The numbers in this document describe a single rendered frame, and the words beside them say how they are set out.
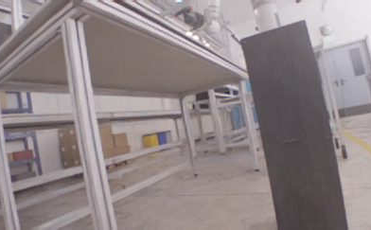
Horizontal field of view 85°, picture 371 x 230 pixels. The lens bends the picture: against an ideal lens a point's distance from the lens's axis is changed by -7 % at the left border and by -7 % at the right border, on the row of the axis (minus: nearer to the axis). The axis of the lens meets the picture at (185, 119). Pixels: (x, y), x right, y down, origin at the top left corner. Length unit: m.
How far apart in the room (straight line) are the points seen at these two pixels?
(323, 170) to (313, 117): 0.19
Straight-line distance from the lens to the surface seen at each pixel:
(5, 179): 1.30
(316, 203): 0.93
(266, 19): 1.01
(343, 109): 7.58
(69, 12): 0.74
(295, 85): 0.86
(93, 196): 0.66
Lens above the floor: 0.54
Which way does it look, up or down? 3 degrees up
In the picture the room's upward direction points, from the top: 11 degrees counter-clockwise
